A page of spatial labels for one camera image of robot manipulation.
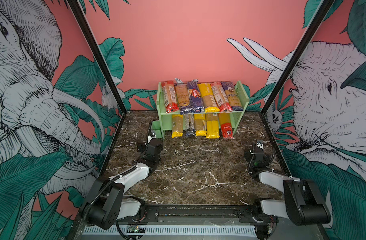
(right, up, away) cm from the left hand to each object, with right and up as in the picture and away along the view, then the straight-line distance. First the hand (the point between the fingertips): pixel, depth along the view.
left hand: (148, 137), depth 87 cm
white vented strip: (+42, -43, -17) cm, 62 cm away
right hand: (+66, -7, +3) cm, 66 cm away
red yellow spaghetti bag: (+48, +7, +4) cm, 48 cm away
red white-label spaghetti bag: (+13, +24, -2) cm, 27 cm away
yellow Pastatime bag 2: (+17, +7, +3) cm, 19 cm away
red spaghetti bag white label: (+43, +22, -3) cm, 49 cm away
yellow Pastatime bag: (+31, +8, +6) cm, 33 cm away
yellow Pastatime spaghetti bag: (+36, +20, -3) cm, 41 cm away
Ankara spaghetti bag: (+50, +26, +2) cm, 56 cm away
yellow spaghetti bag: (+39, +7, +5) cm, 40 cm away
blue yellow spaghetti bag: (+20, +29, +4) cm, 35 cm away
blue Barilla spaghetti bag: (+28, +24, -1) cm, 37 cm away
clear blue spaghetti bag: (+25, +7, +4) cm, 26 cm away
